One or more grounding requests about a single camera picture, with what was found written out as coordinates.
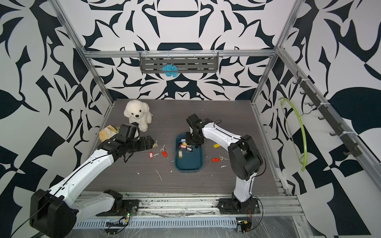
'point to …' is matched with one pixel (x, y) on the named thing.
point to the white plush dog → (137, 111)
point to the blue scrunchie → (170, 70)
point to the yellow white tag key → (180, 154)
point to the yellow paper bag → (107, 133)
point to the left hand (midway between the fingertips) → (147, 140)
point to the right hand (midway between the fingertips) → (188, 140)
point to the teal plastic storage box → (188, 157)
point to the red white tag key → (152, 155)
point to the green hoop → (299, 157)
